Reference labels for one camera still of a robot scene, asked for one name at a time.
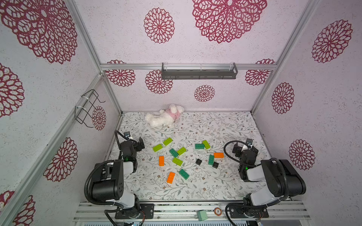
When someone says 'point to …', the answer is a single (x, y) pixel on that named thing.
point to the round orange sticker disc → (218, 211)
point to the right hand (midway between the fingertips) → (245, 143)
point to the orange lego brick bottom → (170, 177)
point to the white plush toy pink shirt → (166, 117)
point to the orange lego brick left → (161, 161)
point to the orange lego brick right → (218, 155)
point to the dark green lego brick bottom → (184, 174)
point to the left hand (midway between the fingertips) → (133, 139)
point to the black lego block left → (198, 162)
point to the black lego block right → (215, 165)
